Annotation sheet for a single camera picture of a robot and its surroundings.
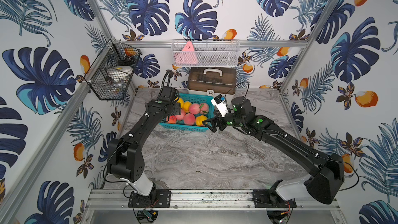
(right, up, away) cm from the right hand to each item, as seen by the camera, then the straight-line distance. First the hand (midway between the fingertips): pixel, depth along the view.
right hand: (209, 115), depth 75 cm
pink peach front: (-8, +3, +23) cm, 25 cm away
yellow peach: (-17, +8, +23) cm, 30 cm away
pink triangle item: (-12, +34, +15) cm, 39 cm away
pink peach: (-2, +3, +26) cm, 26 cm away
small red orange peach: (-22, -4, +23) cm, 31 cm away
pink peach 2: (-17, -2, +24) cm, 29 cm away
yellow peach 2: (-13, +5, +26) cm, 30 cm away
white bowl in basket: (-46, +21, +5) cm, 51 cm away
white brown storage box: (+5, +22, +35) cm, 42 cm away
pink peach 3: (-11, -4, +23) cm, 26 cm away
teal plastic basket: (-7, +9, +23) cm, 26 cm away
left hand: (-20, +5, +12) cm, 24 cm away
